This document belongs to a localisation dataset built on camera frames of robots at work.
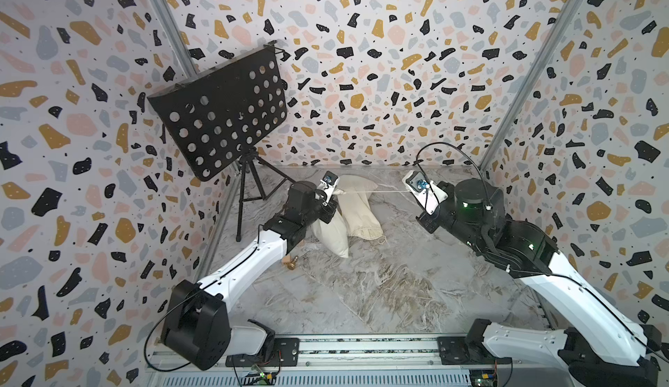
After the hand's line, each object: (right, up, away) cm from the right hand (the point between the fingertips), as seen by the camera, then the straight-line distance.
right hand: (418, 188), depth 61 cm
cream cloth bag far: (-12, -11, +39) cm, 42 cm away
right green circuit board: (+20, -52, +11) cm, 57 cm away
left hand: (-22, -1, +21) cm, 31 cm away
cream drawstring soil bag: (-22, -14, +21) cm, 33 cm away
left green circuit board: (-41, -52, +11) cm, 67 cm away
